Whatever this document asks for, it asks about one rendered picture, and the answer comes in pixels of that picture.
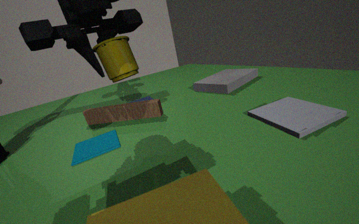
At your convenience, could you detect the brown rectangular bar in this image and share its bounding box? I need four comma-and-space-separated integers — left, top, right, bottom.
82, 99, 163, 125

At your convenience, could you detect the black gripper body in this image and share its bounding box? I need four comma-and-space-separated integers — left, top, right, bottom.
19, 0, 143, 51

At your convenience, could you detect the olive-yellow cup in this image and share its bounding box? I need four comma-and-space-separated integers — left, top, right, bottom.
93, 36, 139, 82

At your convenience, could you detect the grey flat square pad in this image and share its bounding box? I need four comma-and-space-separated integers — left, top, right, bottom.
248, 97, 347, 139

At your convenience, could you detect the yellow flat panel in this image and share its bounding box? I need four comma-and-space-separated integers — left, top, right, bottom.
86, 168, 249, 224

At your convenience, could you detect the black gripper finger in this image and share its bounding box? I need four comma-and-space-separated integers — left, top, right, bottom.
66, 34, 105, 77
97, 29, 118, 44

